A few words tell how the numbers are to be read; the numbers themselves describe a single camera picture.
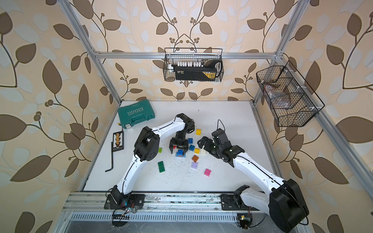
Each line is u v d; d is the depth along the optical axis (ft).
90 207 2.42
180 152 2.86
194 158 2.91
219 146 2.07
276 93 2.59
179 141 2.68
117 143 3.13
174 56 2.99
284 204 1.30
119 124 3.49
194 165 2.82
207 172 2.72
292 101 2.41
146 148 1.96
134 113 3.55
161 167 2.84
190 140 3.16
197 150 2.99
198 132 3.34
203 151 2.98
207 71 2.73
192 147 3.07
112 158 2.96
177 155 2.98
